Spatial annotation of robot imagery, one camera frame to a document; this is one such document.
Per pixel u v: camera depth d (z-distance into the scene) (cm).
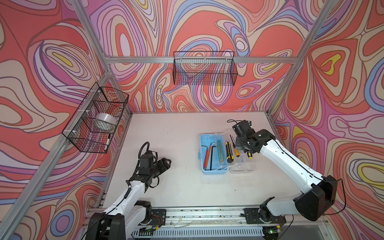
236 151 69
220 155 87
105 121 70
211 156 96
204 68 85
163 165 80
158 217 72
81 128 69
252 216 73
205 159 94
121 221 41
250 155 82
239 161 83
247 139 58
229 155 86
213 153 96
